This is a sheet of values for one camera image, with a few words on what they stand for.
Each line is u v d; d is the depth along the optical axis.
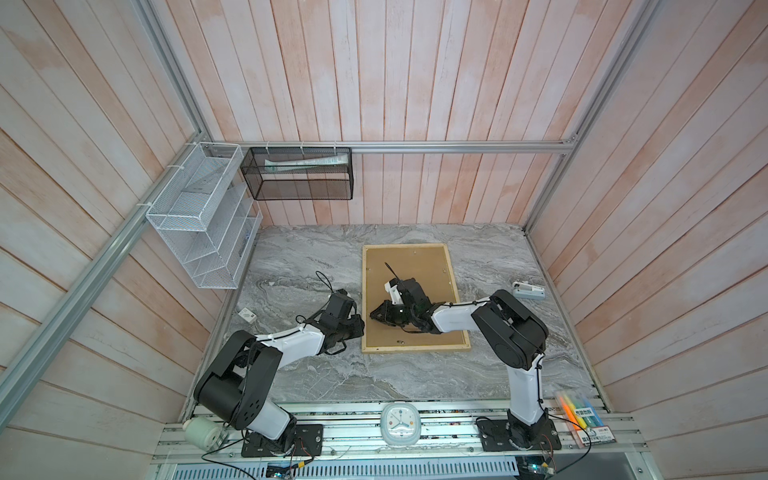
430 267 1.12
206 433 0.67
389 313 0.85
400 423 0.74
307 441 0.73
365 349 0.88
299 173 1.04
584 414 0.76
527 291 1.00
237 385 0.45
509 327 0.54
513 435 0.66
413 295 0.78
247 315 0.95
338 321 0.72
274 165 0.90
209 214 0.73
